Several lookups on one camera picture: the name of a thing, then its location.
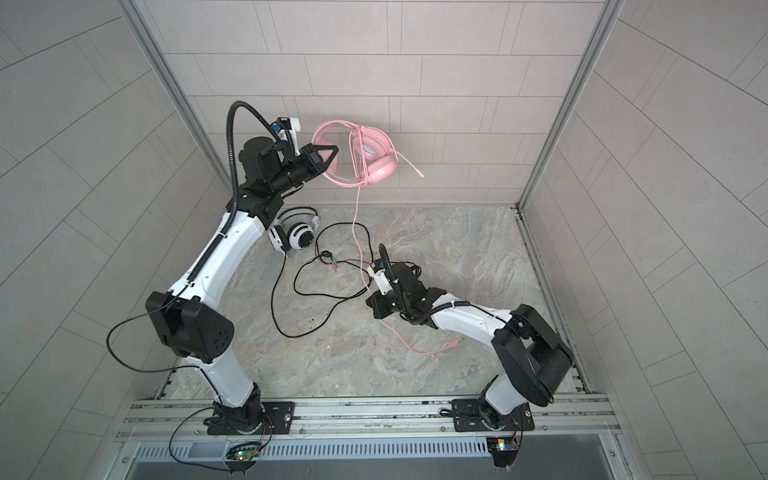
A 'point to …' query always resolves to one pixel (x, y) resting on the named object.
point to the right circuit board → (504, 450)
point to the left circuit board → (241, 457)
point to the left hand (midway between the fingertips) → (341, 141)
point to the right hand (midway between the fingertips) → (367, 303)
